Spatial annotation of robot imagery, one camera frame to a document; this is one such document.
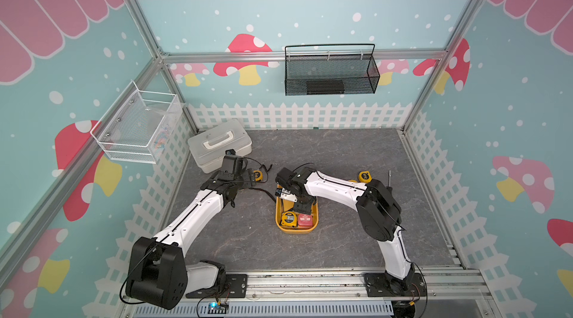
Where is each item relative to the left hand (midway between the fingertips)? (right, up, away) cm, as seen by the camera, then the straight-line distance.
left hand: (243, 179), depth 87 cm
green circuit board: (-6, -41, -14) cm, 44 cm away
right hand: (+26, -9, +4) cm, 28 cm away
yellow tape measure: (+4, 0, +13) cm, 13 cm away
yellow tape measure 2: (+14, -9, 0) cm, 16 cm away
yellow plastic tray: (+15, -12, +7) cm, 20 cm away
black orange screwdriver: (+63, -1, +13) cm, 65 cm away
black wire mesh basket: (+33, +46, +8) cm, 57 cm away
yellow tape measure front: (+18, -15, -1) cm, 24 cm away
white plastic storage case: (-18, +12, +10) cm, 24 cm away
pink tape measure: (+24, -16, 0) cm, 29 cm away
